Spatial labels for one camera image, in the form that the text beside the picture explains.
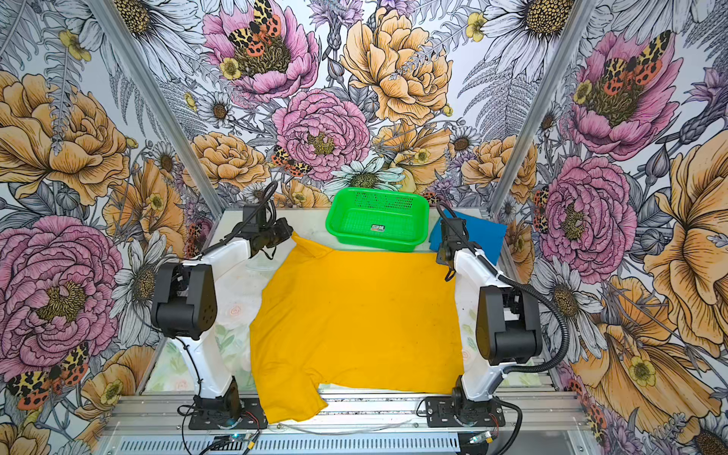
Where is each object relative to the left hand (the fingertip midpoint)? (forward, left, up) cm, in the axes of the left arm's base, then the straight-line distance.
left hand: (292, 233), depth 99 cm
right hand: (-11, -55, -2) cm, 56 cm away
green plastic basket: (+17, -30, -11) cm, 36 cm away
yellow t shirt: (-28, -31, -10) cm, 42 cm away
